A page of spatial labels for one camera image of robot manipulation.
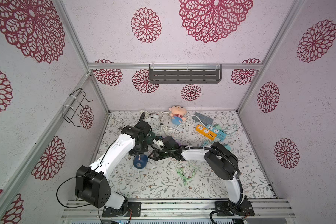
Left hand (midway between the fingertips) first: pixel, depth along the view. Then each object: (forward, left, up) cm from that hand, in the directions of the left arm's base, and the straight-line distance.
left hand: (140, 152), depth 81 cm
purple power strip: (+14, -24, -13) cm, 31 cm away
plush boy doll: (+37, -23, -8) cm, 44 cm away
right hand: (+3, -4, -9) cm, 10 cm away
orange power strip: (+24, -43, -12) cm, 50 cm away
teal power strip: (+20, -54, -11) cm, 58 cm away
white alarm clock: (+29, -6, -6) cm, 30 cm away
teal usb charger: (+11, -58, -14) cm, 61 cm away
